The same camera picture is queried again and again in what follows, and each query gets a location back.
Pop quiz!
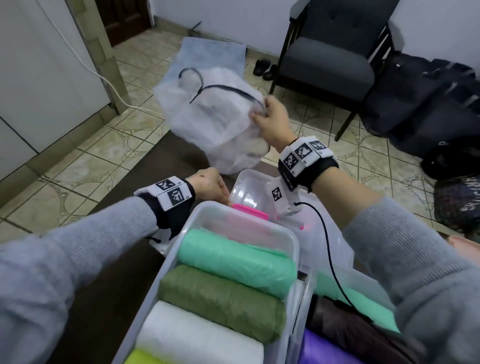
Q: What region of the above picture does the black wristband with markers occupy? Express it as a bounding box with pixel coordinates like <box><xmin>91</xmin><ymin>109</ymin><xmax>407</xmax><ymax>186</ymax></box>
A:
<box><xmin>277</xmin><ymin>135</ymin><xmax>340</xmax><ymax>194</ymax></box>
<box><xmin>133</xmin><ymin>175</ymin><xmax>197</xmax><ymax>241</ymax></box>

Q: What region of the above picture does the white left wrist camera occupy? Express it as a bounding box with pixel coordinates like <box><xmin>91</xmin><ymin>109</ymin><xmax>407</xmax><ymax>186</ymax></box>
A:
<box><xmin>149</xmin><ymin>228</ymin><xmax>177</xmax><ymax>258</ymax></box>

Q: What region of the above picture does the brown bag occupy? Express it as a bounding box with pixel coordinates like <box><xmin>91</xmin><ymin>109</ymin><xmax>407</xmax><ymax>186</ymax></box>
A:
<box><xmin>306</xmin><ymin>295</ymin><xmax>428</xmax><ymax>364</ymax></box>

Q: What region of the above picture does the person's right hand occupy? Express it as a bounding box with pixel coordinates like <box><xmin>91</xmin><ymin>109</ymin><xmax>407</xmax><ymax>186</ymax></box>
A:
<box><xmin>251</xmin><ymin>95</ymin><xmax>299</xmax><ymax>154</ymax></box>

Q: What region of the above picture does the pair of black shoes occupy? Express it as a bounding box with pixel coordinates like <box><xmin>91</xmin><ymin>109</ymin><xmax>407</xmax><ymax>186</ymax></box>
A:
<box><xmin>253</xmin><ymin>58</ymin><xmax>278</xmax><ymax>82</ymax></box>

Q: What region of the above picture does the person's right forearm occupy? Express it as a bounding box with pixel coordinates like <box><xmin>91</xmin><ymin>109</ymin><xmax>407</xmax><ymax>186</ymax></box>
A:
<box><xmin>311</xmin><ymin>172</ymin><xmax>480</xmax><ymax>364</ymax></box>

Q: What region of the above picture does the white cabinet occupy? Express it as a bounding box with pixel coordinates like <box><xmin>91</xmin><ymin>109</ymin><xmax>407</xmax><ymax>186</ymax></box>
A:
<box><xmin>0</xmin><ymin>0</ymin><xmax>112</xmax><ymax>181</ymax></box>

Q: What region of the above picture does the brown wooden door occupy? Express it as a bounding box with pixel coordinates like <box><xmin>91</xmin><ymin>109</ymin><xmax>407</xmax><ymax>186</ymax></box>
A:
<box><xmin>95</xmin><ymin>0</ymin><xmax>153</xmax><ymax>48</ymax></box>

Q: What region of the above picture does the blue-grey floor mat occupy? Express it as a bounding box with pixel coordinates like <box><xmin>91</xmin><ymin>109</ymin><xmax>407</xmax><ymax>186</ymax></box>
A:
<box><xmin>161</xmin><ymin>36</ymin><xmax>247</xmax><ymax>87</ymax></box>

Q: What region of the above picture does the small clear plastic bin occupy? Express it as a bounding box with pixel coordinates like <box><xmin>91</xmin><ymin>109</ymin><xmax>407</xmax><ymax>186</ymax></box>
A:
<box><xmin>288</xmin><ymin>262</ymin><xmax>413</xmax><ymax>364</ymax></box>

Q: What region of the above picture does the clear lid pink handle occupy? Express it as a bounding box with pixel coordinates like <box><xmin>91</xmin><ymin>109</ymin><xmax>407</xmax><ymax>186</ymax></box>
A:
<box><xmin>228</xmin><ymin>168</ymin><xmax>355</xmax><ymax>271</ymax></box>

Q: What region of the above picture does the olive green bag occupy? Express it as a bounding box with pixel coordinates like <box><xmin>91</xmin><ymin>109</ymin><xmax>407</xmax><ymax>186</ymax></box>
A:
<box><xmin>158</xmin><ymin>265</ymin><xmax>288</xmax><ymax>345</ymax></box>

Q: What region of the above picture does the black chair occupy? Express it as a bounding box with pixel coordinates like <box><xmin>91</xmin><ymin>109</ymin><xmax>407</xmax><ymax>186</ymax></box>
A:
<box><xmin>268</xmin><ymin>0</ymin><xmax>400</xmax><ymax>142</ymax></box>

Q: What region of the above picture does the black right wristband with markers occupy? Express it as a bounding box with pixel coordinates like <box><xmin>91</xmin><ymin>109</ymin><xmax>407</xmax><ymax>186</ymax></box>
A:
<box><xmin>277</xmin><ymin>135</ymin><xmax>340</xmax><ymax>194</ymax></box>

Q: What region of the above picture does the black right camera cable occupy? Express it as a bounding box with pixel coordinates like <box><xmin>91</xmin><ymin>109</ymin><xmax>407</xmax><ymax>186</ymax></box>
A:
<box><xmin>294</xmin><ymin>202</ymin><xmax>376</xmax><ymax>323</ymax></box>

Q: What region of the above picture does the black left wristband with markers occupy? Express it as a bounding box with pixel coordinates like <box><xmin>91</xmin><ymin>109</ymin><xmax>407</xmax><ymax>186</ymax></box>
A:
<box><xmin>133</xmin><ymin>175</ymin><xmax>197</xmax><ymax>241</ymax></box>

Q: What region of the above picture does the white bag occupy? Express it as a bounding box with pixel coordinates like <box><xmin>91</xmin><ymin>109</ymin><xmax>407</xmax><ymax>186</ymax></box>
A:
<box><xmin>134</xmin><ymin>300</ymin><xmax>265</xmax><ymax>364</ymax></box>

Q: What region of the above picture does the large clear storage bin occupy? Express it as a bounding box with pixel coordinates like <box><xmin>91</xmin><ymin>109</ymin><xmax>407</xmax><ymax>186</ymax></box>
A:
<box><xmin>111</xmin><ymin>200</ymin><xmax>316</xmax><ymax>364</ymax></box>

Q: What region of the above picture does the white cable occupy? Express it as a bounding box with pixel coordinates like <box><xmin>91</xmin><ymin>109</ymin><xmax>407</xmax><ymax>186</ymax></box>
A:
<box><xmin>35</xmin><ymin>0</ymin><xmax>166</xmax><ymax>117</ymax></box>

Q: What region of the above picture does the person's left hand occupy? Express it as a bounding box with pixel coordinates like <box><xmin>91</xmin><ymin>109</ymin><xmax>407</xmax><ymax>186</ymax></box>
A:
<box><xmin>185</xmin><ymin>167</ymin><xmax>230</xmax><ymax>205</ymax></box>

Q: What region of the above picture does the purple bag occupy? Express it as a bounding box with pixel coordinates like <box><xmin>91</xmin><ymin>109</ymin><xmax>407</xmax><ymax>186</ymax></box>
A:
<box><xmin>299</xmin><ymin>329</ymin><xmax>363</xmax><ymax>364</ymax></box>

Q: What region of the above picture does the person's left forearm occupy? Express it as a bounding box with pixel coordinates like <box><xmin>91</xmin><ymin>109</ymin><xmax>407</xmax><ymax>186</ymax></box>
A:
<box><xmin>0</xmin><ymin>194</ymin><xmax>160</xmax><ymax>364</ymax></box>

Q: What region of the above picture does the translucent zipper bag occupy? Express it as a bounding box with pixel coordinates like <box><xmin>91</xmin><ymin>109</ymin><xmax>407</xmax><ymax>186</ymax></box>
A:
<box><xmin>152</xmin><ymin>66</ymin><xmax>271</xmax><ymax>175</ymax></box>

